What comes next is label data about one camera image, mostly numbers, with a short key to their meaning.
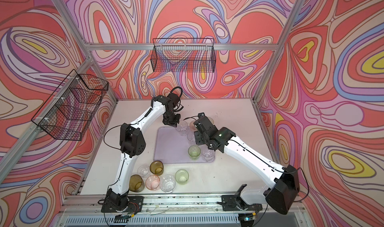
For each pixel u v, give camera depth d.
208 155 0.89
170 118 0.82
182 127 0.99
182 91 0.89
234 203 0.73
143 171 0.82
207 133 0.55
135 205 0.72
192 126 0.99
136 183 0.79
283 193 0.38
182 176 0.82
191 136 0.96
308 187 0.44
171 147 0.92
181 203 0.75
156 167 0.85
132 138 0.60
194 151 0.90
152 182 0.79
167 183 0.80
